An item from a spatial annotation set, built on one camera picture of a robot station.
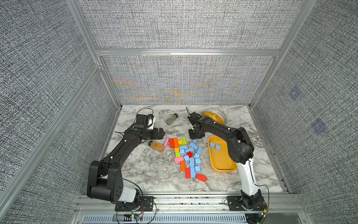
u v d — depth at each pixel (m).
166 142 0.96
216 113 1.12
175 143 0.95
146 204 0.73
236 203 0.73
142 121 0.68
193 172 0.83
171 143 0.95
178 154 0.89
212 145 0.92
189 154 0.90
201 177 0.82
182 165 0.88
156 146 0.92
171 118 1.06
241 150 0.56
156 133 0.76
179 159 0.88
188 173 0.83
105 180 0.42
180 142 0.95
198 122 0.74
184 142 0.97
